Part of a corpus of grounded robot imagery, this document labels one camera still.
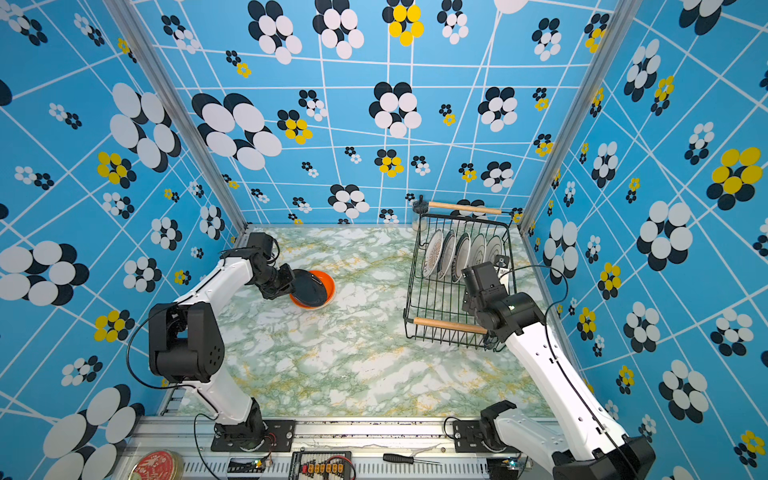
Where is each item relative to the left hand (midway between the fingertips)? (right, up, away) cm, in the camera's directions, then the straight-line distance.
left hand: (299, 284), depth 93 cm
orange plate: (+8, -1, +9) cm, 12 cm away
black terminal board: (+13, -39, -24) cm, 48 cm away
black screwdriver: (+33, -40, -22) cm, 56 cm away
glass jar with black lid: (+39, +24, +18) cm, 49 cm away
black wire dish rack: (+43, -5, +4) cm, 43 cm away
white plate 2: (+52, +8, +5) cm, 53 cm away
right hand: (+56, -2, -18) cm, 59 cm away
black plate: (+3, -3, +2) cm, 4 cm away
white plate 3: (+59, +11, +9) cm, 60 cm away
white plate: (+44, +10, +16) cm, 48 cm away
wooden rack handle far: (+54, +25, +8) cm, 60 cm away
